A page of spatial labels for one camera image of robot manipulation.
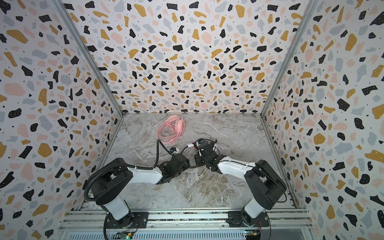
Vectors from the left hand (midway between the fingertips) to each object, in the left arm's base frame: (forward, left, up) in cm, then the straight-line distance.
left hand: (192, 159), depth 89 cm
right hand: (+3, -2, +2) cm, 4 cm away
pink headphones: (+26, +18, -5) cm, 32 cm away
